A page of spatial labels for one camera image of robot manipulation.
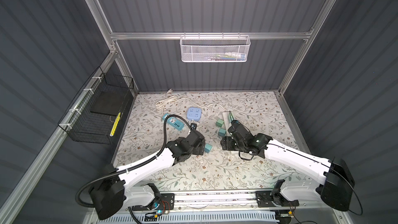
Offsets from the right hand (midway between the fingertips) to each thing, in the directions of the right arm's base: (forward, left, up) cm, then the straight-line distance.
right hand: (226, 144), depth 81 cm
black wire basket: (+5, +65, +18) cm, 67 cm away
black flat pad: (+13, +58, +20) cm, 62 cm away
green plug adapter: (+22, +2, -13) cm, 25 cm away
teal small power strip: (+19, +31, -8) cm, 37 cm away
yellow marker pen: (0, +52, +18) cm, 55 cm away
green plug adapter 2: (+2, +10, -9) cm, 14 cm away
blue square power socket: (+27, +19, -9) cm, 34 cm away
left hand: (+1, +16, -1) cm, 16 cm away
